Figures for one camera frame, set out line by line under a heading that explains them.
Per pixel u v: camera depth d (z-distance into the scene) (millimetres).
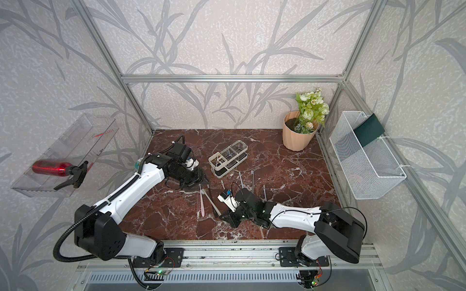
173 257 727
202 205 886
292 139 1010
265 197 909
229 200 704
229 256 752
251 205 628
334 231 423
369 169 598
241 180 966
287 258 731
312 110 927
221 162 935
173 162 589
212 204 770
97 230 405
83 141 742
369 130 722
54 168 549
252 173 995
